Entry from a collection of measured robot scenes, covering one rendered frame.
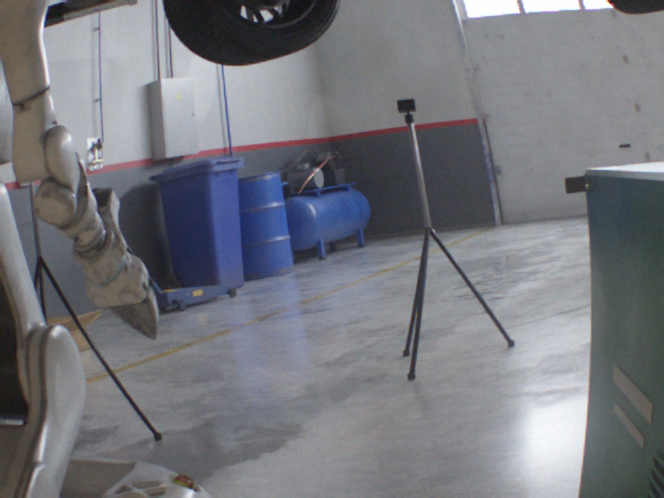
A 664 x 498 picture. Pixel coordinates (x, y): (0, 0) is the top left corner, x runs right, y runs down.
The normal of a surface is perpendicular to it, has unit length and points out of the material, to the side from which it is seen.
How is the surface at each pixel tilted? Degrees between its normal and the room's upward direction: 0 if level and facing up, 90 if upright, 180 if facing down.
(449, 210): 90
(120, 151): 90
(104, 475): 69
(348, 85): 90
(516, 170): 90
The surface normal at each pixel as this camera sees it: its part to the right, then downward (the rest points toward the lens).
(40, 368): -0.22, -0.33
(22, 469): -0.21, -0.83
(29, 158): -0.10, 0.45
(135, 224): 0.89, -0.10
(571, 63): -0.43, 0.14
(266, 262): 0.25, 0.04
